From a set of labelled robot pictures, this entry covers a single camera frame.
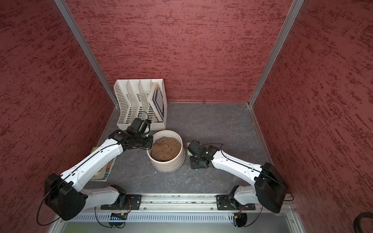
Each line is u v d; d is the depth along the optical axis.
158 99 0.94
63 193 0.38
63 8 0.71
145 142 0.72
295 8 0.71
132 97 1.10
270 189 0.41
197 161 0.69
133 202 0.74
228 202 0.67
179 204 0.74
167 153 0.80
